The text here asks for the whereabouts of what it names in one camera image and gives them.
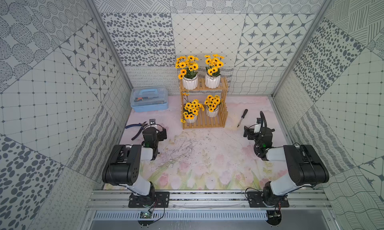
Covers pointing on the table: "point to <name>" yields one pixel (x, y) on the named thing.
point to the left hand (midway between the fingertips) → (160, 128)
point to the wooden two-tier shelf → (203, 121)
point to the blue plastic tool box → (151, 98)
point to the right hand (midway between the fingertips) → (253, 128)
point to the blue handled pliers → (140, 130)
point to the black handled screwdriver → (243, 116)
